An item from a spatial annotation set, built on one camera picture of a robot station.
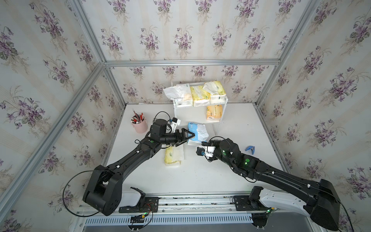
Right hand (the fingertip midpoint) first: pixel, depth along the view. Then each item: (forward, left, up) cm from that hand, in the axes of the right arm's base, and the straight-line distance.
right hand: (206, 140), depth 75 cm
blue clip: (+6, -33, -20) cm, 39 cm away
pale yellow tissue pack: (-1, +18, -17) cm, 25 cm away
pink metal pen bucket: (+17, +42, -9) cm, 46 cm away
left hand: (0, +8, 0) cm, 8 cm away
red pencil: (+25, +46, -8) cm, 53 cm away
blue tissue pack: (+4, +3, +1) cm, 5 cm away
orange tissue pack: (+22, -7, -2) cm, 23 cm away
